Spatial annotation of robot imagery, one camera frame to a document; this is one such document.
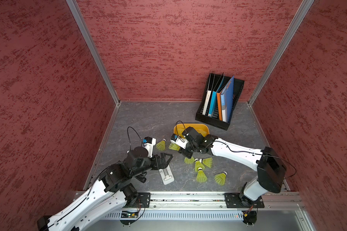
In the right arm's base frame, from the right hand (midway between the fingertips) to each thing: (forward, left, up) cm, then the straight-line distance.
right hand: (182, 150), depth 83 cm
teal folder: (+28, -21, +14) cm, 37 cm away
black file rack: (+25, -24, -4) cm, 35 cm away
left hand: (-10, +9, +10) cm, 16 cm away
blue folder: (+27, -30, +16) cm, 43 cm away
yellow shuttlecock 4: (-7, -9, -6) cm, 13 cm away
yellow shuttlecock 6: (-13, -11, -9) cm, 19 cm away
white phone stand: (-12, +9, -7) cm, 17 cm away
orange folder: (+25, -25, +10) cm, 37 cm away
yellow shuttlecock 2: (-1, +4, +6) cm, 8 cm away
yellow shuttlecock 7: (-14, -22, -7) cm, 27 cm away
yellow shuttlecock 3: (-3, -5, -10) cm, 11 cm away
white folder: (+30, -18, +20) cm, 40 cm away
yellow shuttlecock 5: (-5, -15, -5) cm, 17 cm away
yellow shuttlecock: (+8, +14, -9) cm, 18 cm away
